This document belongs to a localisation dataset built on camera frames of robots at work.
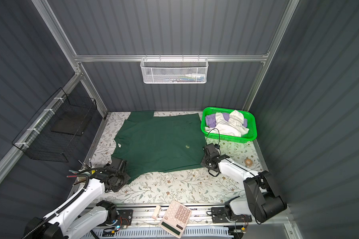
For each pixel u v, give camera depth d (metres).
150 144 1.04
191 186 0.85
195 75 0.91
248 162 0.93
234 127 1.02
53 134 0.72
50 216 0.42
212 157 0.70
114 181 0.61
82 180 0.76
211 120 1.06
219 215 0.74
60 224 0.41
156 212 0.74
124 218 0.72
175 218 0.72
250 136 0.99
